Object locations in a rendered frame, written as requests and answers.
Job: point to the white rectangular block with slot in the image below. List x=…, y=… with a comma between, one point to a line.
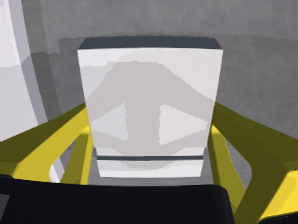
x=150, y=102

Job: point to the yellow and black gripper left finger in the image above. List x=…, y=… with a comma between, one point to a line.
x=30, y=154

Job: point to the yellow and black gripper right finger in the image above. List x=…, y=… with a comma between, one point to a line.
x=273, y=157

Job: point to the light grey fixture plate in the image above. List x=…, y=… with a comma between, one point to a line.
x=21, y=106

